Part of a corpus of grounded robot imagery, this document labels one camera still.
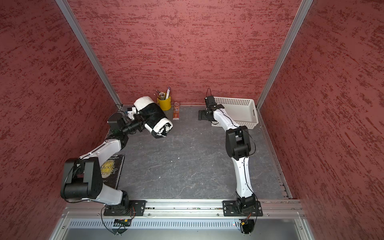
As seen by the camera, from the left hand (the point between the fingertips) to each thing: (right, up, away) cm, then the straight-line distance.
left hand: (153, 117), depth 83 cm
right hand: (+31, 0, +20) cm, 37 cm away
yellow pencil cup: (0, +10, +31) cm, 32 cm away
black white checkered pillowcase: (+4, -2, -6) cm, 7 cm away
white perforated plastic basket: (+63, +5, +35) cm, 72 cm away
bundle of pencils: (+1, +16, +23) cm, 28 cm away
